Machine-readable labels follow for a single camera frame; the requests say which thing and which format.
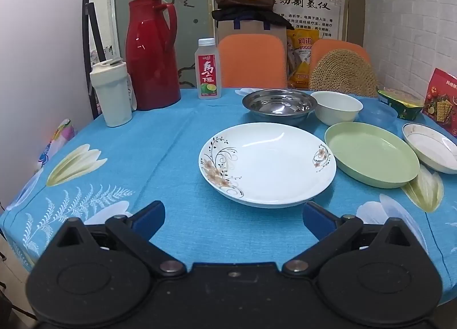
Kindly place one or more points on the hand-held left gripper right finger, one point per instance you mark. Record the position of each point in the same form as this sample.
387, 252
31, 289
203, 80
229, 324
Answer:
316, 219

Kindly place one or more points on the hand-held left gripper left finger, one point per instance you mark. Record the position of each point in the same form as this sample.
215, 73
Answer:
150, 215

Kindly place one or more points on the white ceramic bowl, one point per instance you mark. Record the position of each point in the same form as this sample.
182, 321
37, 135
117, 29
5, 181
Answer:
335, 109

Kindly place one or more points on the blue translucent plastic bowl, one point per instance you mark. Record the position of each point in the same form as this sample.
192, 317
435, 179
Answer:
379, 113

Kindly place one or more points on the blue floral tablecloth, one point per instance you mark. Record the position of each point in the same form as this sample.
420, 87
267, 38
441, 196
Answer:
171, 157

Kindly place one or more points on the white floral plate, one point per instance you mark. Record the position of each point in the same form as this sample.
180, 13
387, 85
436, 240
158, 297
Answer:
267, 161

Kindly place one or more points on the green plate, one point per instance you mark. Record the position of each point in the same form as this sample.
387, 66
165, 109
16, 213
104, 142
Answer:
371, 154

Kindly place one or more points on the colourful printed cloth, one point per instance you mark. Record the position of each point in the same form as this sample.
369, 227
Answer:
64, 130

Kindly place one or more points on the white tumbler cup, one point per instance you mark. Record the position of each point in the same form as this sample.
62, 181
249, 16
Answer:
112, 100

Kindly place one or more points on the stainless steel bowl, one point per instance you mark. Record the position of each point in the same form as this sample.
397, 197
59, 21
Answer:
278, 104

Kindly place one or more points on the small white brown-rimmed plate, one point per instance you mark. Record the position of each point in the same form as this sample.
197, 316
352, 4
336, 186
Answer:
432, 146

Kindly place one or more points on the green instant noodle bowl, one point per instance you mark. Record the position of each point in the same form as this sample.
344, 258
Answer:
403, 107

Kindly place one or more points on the round woven straw cushion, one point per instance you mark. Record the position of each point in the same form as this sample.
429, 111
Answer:
342, 71

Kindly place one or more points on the red thermos jug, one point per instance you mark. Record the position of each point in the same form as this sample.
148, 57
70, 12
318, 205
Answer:
153, 64

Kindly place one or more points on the yellow snack bag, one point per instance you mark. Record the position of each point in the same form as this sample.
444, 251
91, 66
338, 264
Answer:
303, 64

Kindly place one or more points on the juice bottle with red label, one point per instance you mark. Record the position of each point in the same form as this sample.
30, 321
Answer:
208, 71

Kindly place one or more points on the orange chair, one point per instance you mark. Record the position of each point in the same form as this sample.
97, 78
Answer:
325, 51
250, 61

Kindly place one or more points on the red cracker box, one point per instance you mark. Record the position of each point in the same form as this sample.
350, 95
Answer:
442, 100

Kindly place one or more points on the black metal pole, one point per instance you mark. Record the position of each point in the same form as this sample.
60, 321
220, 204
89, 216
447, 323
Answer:
85, 29

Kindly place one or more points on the black cloth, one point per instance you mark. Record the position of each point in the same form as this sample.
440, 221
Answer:
242, 12

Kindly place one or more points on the calligraphy wall poster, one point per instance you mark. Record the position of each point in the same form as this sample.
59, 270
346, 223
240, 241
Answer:
314, 11

